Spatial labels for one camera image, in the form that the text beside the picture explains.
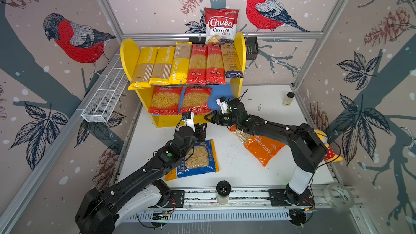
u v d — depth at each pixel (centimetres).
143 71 69
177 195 76
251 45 95
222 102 80
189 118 67
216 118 76
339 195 75
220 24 82
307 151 47
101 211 39
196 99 90
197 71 68
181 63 72
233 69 69
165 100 90
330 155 81
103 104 71
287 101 106
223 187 67
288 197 66
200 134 67
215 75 66
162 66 71
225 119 76
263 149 86
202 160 82
